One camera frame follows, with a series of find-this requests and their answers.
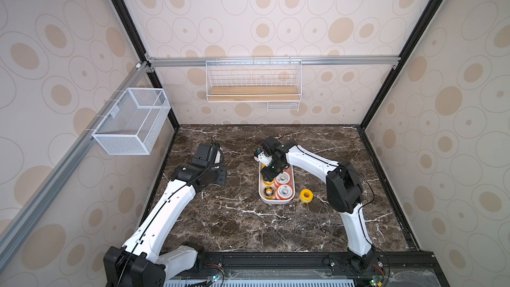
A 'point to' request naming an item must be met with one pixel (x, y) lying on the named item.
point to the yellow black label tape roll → (269, 192)
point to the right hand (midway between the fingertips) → (265, 178)
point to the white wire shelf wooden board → (254, 81)
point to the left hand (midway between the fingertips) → (224, 171)
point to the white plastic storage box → (289, 169)
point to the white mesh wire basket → (133, 127)
